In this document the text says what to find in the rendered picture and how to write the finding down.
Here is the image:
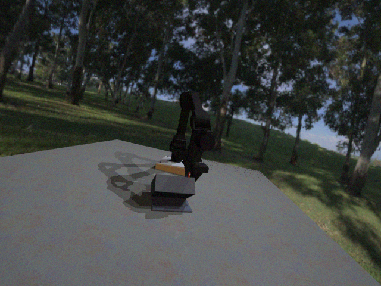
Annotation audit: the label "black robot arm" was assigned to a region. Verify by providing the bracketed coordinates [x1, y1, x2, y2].
[169, 91, 216, 163]

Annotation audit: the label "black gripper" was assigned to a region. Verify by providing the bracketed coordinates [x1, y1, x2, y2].
[181, 144, 209, 181]

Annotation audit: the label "dark grey flat panel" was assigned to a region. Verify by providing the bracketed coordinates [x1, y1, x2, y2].
[150, 173, 195, 213]

